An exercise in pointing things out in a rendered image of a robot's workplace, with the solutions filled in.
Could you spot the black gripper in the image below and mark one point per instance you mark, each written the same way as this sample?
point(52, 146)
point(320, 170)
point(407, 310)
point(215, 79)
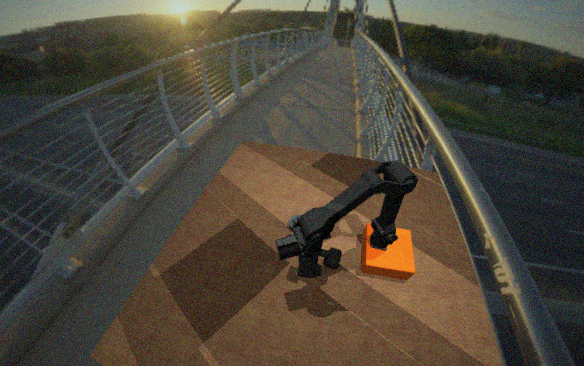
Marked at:
point(332, 257)

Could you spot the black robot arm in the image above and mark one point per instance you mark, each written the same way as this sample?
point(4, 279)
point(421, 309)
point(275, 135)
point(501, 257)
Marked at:
point(316, 225)

